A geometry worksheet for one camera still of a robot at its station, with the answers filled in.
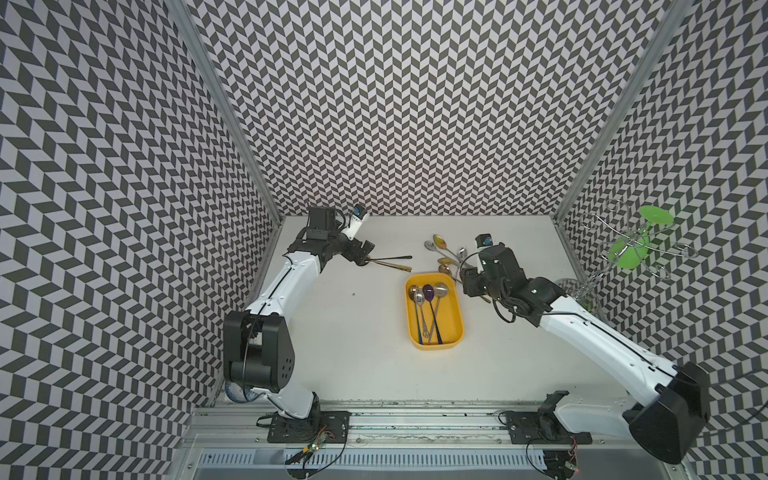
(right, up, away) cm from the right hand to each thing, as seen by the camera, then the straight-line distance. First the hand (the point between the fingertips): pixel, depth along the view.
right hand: (472, 276), depth 80 cm
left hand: (-32, +11, +8) cm, 35 cm away
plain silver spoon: (-6, -7, +19) cm, 21 cm away
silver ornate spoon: (-13, -9, +16) cm, 23 cm away
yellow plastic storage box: (-3, -13, +14) cm, 20 cm away
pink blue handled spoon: (-16, -7, +17) cm, 24 cm away
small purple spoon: (-10, -7, +17) cm, 21 cm away
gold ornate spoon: (-3, +1, +27) cm, 27 cm away
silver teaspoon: (-8, +8, +32) cm, 34 cm away
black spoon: (-22, +4, +14) cm, 26 cm away
